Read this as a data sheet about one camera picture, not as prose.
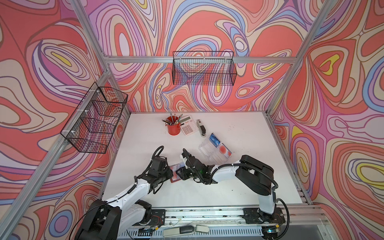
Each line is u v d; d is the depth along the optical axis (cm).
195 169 69
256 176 50
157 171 67
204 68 96
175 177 86
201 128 104
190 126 108
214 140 93
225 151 87
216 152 91
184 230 67
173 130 105
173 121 102
